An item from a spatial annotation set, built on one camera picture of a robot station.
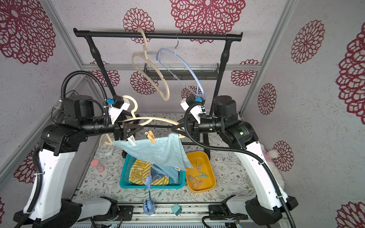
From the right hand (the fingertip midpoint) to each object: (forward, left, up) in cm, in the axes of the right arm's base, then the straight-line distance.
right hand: (172, 127), depth 51 cm
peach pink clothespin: (+4, -12, -45) cm, 47 cm away
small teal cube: (-19, 0, -45) cm, 49 cm away
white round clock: (+14, +49, -43) cm, 67 cm away
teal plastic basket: (-8, +29, -39) cm, 49 cm away
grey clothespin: (-2, -8, -46) cm, 46 cm away
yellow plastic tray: (+5, -18, -47) cm, 50 cm away
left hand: (+3, +14, -2) cm, 14 cm away
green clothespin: (0, -15, -46) cm, 48 cm away
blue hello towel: (-2, +12, -39) cm, 41 cm away
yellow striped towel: (+1, +24, -44) cm, 50 cm away
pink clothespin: (-5, -12, -46) cm, 48 cm away
